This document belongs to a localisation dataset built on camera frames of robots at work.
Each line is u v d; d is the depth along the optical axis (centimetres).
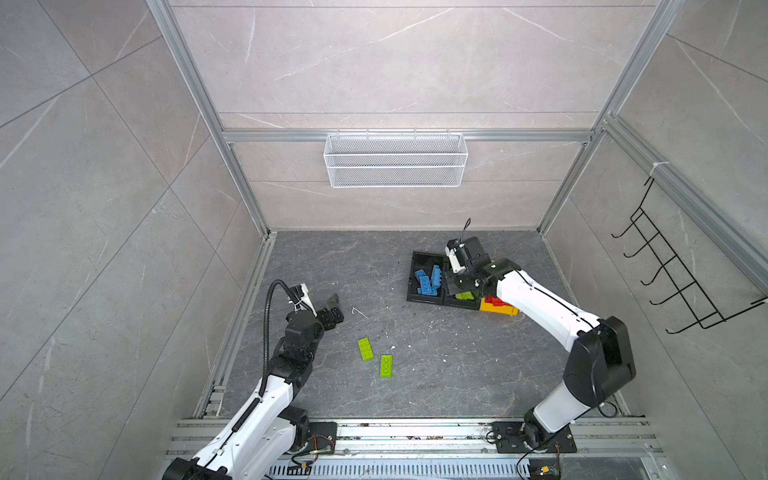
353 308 98
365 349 88
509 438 73
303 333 60
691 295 65
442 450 73
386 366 86
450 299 96
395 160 101
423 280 101
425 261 109
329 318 74
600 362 44
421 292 98
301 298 69
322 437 73
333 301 81
